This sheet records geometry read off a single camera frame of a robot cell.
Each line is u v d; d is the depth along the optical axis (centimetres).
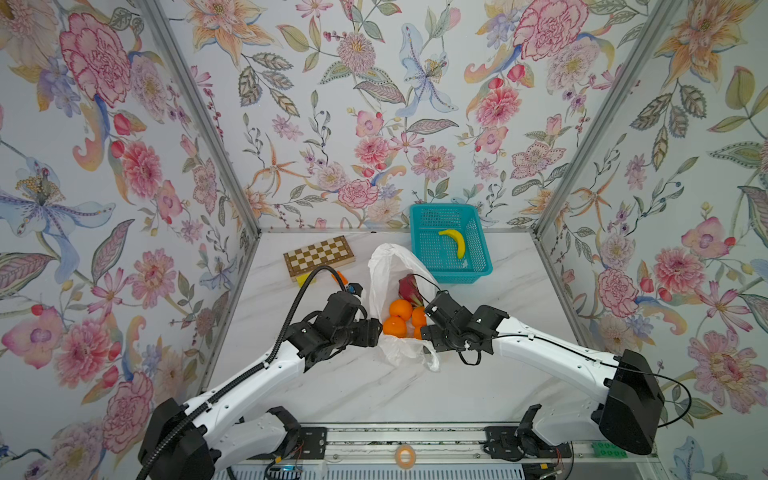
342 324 60
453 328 60
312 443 74
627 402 39
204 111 87
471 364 64
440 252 114
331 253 110
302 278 104
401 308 92
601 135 91
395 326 90
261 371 48
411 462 71
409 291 93
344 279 106
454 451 74
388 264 83
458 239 116
